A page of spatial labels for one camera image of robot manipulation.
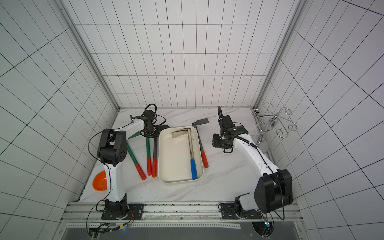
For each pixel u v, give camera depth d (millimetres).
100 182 798
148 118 813
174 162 890
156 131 918
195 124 1065
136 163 881
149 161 897
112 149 560
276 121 761
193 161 852
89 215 695
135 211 722
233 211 727
